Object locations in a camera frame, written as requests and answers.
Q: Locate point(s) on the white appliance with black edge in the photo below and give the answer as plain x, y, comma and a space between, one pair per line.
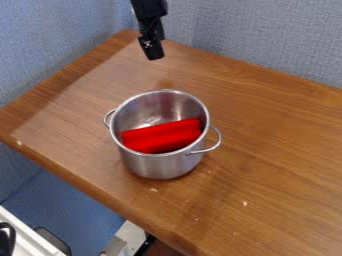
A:
22, 241

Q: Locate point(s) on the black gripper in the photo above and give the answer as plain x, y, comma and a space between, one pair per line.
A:
150, 11

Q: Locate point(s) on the stainless steel pot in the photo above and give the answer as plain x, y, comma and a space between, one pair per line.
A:
148, 109

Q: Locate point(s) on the white table frame bracket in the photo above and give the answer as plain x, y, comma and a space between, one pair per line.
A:
131, 241

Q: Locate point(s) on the red rectangular block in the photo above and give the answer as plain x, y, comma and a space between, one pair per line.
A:
162, 138

